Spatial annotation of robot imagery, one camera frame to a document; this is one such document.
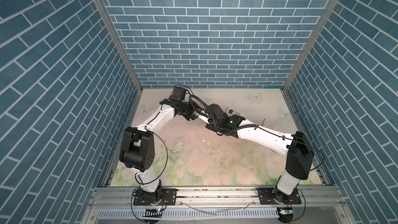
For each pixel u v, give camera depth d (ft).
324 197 2.48
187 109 2.11
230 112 3.45
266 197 2.42
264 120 3.40
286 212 2.42
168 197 2.42
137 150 1.53
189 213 2.31
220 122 2.00
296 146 1.64
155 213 2.37
